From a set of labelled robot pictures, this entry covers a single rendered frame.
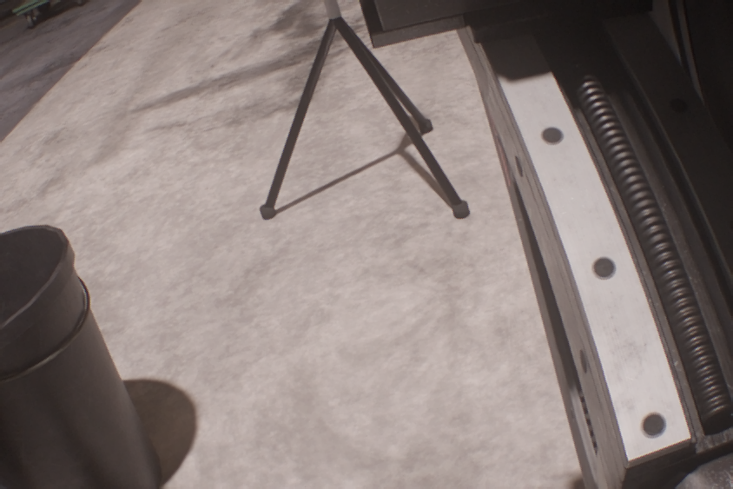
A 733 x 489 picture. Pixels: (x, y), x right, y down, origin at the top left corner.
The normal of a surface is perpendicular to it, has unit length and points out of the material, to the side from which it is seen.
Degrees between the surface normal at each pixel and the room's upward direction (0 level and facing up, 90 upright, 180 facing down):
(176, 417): 0
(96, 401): 93
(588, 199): 25
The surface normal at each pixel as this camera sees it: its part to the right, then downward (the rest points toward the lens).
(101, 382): 0.97, -0.14
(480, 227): -0.26, -0.84
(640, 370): -0.22, -0.55
